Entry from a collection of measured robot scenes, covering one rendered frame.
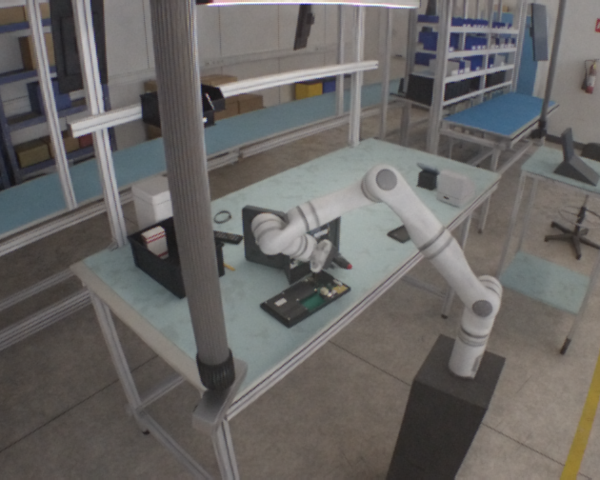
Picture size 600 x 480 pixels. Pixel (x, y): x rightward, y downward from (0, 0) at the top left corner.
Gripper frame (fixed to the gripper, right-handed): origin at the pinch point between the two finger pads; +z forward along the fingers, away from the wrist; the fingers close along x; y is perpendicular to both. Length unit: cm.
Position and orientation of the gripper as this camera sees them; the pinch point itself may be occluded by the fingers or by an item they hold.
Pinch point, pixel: (344, 264)
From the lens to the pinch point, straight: 135.6
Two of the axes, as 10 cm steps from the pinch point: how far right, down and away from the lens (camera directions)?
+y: -7.2, -3.5, 6.0
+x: -4.2, 9.1, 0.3
